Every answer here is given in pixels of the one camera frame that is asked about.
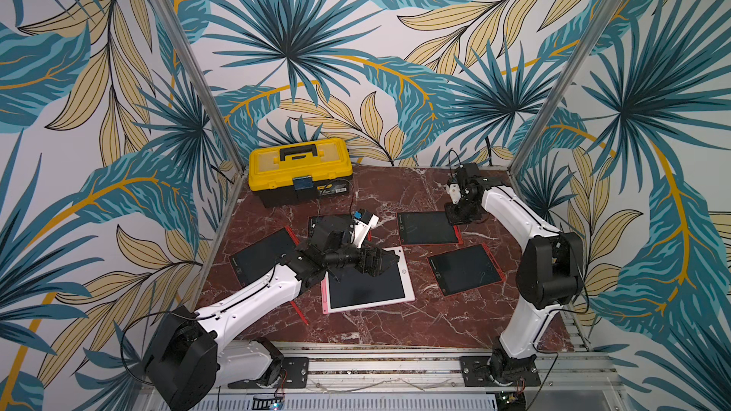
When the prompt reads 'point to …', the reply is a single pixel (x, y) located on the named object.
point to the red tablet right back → (425, 227)
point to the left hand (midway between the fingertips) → (387, 258)
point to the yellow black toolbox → (287, 174)
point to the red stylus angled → (306, 321)
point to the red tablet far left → (258, 258)
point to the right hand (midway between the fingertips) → (455, 218)
